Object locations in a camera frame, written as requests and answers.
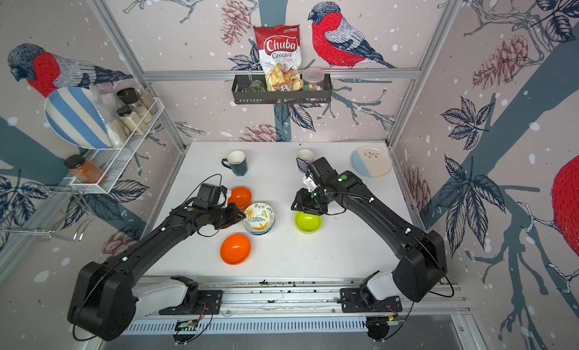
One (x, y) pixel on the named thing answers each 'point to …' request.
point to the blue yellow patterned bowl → (259, 227)
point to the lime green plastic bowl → (308, 223)
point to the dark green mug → (236, 161)
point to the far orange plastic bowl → (241, 196)
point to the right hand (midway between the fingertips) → (296, 206)
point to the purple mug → (304, 158)
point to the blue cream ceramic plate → (371, 161)
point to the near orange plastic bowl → (235, 249)
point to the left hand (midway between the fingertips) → (248, 211)
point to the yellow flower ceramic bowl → (260, 216)
